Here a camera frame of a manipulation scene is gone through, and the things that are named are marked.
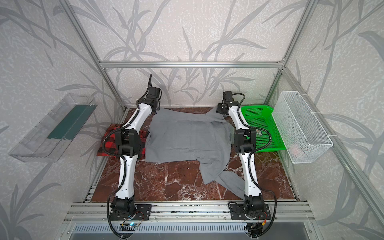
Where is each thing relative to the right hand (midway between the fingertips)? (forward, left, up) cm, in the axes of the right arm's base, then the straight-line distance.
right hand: (220, 105), depth 111 cm
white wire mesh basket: (-45, -28, +26) cm, 59 cm away
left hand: (-2, +49, +9) cm, 50 cm away
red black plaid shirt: (-33, +70, -1) cm, 78 cm away
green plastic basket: (-5, -32, -8) cm, 34 cm away
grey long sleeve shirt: (-21, +12, -9) cm, 26 cm away
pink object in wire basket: (-43, -33, +12) cm, 56 cm away
